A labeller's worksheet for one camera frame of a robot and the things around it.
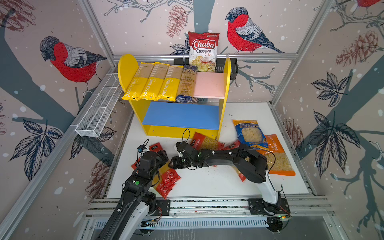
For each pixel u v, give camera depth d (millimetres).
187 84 715
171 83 726
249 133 976
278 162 853
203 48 849
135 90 684
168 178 814
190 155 697
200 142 930
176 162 762
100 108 772
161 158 709
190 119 908
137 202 512
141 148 694
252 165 509
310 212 732
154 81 730
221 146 922
